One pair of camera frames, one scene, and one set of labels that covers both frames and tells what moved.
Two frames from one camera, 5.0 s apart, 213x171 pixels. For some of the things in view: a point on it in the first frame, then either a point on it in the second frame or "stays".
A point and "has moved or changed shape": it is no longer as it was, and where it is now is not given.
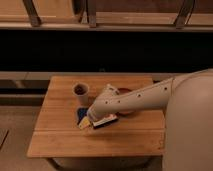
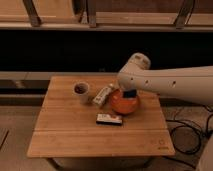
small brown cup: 81,90 stays
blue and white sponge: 81,113 has moved or changed shape
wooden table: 56,132 stays
